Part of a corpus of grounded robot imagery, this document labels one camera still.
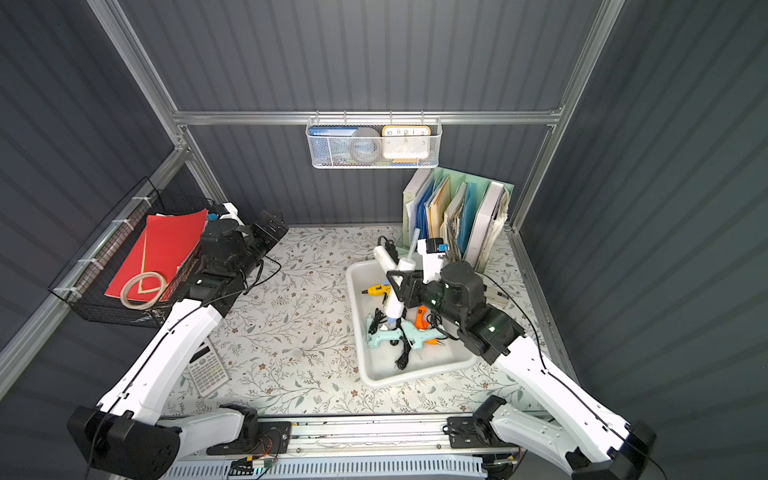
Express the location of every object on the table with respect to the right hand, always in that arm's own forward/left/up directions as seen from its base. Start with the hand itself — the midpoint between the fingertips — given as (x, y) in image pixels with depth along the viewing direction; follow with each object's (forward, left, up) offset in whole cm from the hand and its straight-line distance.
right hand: (402, 271), depth 66 cm
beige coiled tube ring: (-7, +60, -3) cm, 61 cm away
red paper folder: (+8, +58, 0) cm, 59 cm away
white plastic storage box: (-10, +6, -33) cm, 35 cm away
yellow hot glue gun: (+14, +7, -30) cm, 34 cm away
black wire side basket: (-5, +66, +3) cm, 66 cm away
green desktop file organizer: (+31, -19, -11) cm, 38 cm away
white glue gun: (+5, +3, -1) cm, 6 cm away
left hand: (+13, +32, +4) cm, 34 cm away
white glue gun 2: (-6, +2, -4) cm, 8 cm away
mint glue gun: (-3, -4, -27) cm, 28 cm away
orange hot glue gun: (+2, -7, -30) cm, 31 cm away
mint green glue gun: (-4, +8, -29) cm, 31 cm away
